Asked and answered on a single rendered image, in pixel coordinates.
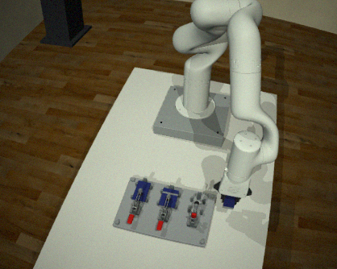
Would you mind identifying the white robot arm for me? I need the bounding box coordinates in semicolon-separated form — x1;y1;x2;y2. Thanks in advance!
173;0;279;182

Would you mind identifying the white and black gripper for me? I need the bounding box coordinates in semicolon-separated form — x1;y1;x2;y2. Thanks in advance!
214;171;252;205

